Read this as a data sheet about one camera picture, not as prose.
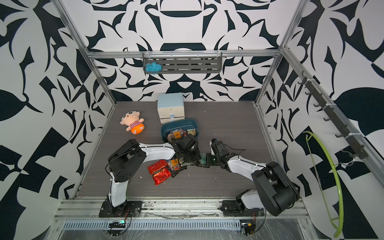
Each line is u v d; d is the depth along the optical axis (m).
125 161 0.52
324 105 0.59
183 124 1.04
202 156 0.81
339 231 0.51
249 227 0.71
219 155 0.70
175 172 0.85
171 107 0.97
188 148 0.75
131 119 1.01
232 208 0.74
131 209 0.74
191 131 1.02
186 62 0.94
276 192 0.43
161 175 0.83
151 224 0.65
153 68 0.91
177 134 0.99
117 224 0.73
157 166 0.87
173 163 0.87
